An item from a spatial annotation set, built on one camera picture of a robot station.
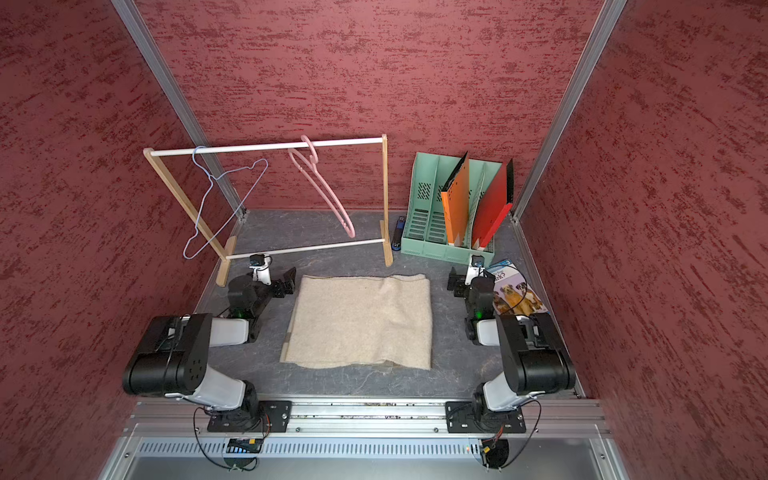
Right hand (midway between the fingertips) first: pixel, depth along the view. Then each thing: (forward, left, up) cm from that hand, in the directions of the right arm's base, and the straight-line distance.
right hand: (466, 271), depth 94 cm
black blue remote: (+16, +22, -2) cm, 27 cm away
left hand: (0, +60, +2) cm, 60 cm away
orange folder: (+14, +3, +16) cm, 22 cm away
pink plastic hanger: (+18, +47, +29) cm, 58 cm away
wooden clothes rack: (+14, +85, -4) cm, 86 cm away
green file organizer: (+23, +11, -7) cm, 27 cm away
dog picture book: (-5, -16, -8) cm, 19 cm away
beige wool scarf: (-15, +34, -4) cm, 37 cm away
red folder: (+21, -12, +8) cm, 25 cm away
